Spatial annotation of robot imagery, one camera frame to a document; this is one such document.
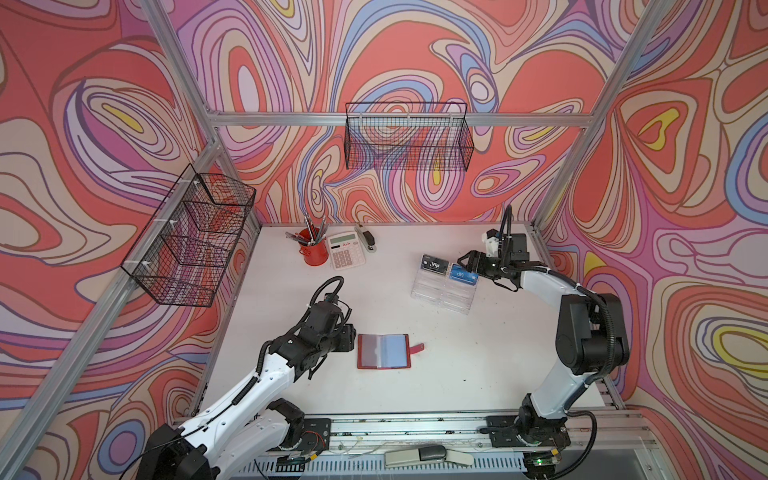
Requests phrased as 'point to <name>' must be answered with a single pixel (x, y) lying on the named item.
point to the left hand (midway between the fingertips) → (354, 330)
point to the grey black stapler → (367, 238)
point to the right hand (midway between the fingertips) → (469, 268)
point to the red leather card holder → (385, 351)
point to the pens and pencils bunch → (313, 236)
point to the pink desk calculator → (345, 250)
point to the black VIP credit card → (435, 264)
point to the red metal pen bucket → (313, 246)
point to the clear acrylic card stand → (442, 291)
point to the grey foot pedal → (406, 457)
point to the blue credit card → (460, 273)
